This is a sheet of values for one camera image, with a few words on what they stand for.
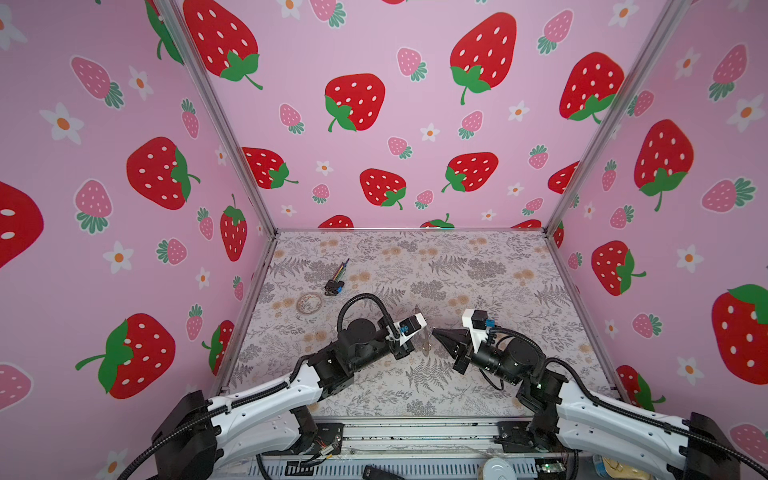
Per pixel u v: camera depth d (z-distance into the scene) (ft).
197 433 1.37
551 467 2.32
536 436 2.15
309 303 3.27
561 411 1.78
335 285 3.40
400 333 1.91
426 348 2.35
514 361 1.79
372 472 2.22
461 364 2.12
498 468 2.16
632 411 1.59
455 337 2.10
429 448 2.40
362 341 1.79
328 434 2.46
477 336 2.00
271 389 1.59
